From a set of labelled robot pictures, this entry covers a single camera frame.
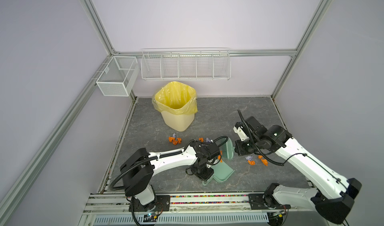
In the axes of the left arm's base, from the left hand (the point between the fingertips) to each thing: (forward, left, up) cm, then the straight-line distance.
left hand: (204, 181), depth 75 cm
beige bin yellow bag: (+53, +15, +2) cm, 55 cm away
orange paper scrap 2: (+27, -1, -6) cm, 28 cm away
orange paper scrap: (+28, +18, -6) cm, 34 cm away
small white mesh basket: (+64, +53, +18) cm, 85 cm away
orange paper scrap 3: (+10, -29, -6) cm, 31 cm away
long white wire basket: (+68, +7, +23) cm, 72 cm away
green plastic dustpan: (+7, -11, -9) cm, 16 cm away
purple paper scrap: (+12, -27, -5) cm, 30 cm away
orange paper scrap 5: (+10, -37, -6) cm, 39 cm away
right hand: (+10, -16, +13) cm, 23 cm away
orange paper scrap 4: (+13, -35, -5) cm, 37 cm away
